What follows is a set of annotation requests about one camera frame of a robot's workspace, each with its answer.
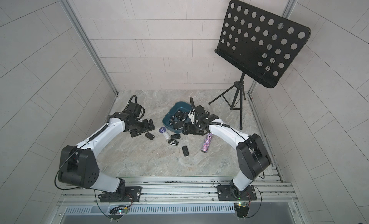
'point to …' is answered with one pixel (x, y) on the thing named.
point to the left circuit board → (116, 213)
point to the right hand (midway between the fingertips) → (186, 131)
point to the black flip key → (149, 135)
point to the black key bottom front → (185, 150)
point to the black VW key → (178, 114)
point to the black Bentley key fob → (173, 142)
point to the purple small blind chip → (162, 130)
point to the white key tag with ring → (166, 136)
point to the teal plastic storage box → (183, 106)
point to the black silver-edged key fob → (176, 125)
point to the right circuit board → (242, 209)
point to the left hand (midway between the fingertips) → (152, 128)
